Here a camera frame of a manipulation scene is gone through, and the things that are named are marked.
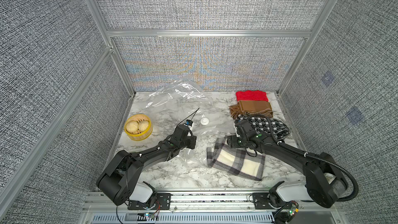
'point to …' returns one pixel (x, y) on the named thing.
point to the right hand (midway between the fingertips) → (233, 136)
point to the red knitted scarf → (251, 95)
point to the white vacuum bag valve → (204, 121)
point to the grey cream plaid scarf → (236, 160)
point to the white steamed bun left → (132, 126)
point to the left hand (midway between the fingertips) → (198, 136)
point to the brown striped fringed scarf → (245, 107)
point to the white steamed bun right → (143, 125)
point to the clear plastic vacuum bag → (186, 101)
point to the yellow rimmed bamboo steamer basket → (139, 136)
